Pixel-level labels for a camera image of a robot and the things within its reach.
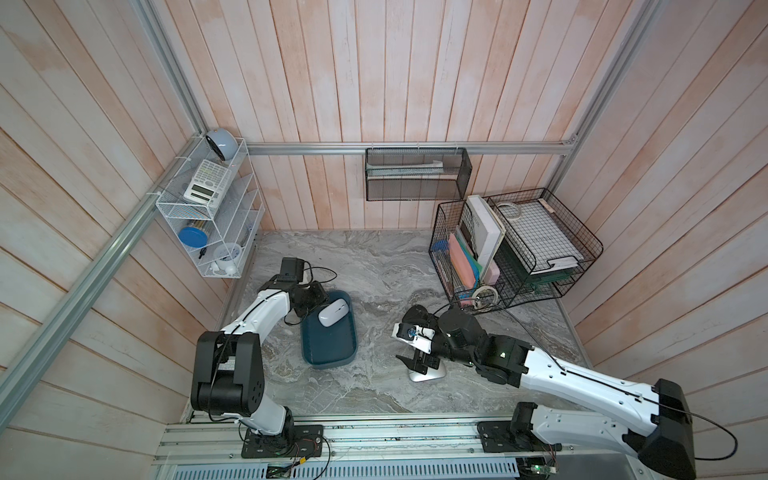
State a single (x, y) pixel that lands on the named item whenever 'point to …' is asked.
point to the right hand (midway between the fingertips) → (403, 332)
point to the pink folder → (461, 262)
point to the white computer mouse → (333, 312)
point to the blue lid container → (193, 236)
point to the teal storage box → (327, 347)
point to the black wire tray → (586, 243)
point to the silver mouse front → (431, 374)
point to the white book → (488, 232)
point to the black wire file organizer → (468, 253)
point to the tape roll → (484, 298)
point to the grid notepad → (537, 228)
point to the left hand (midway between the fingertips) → (326, 301)
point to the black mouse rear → (418, 315)
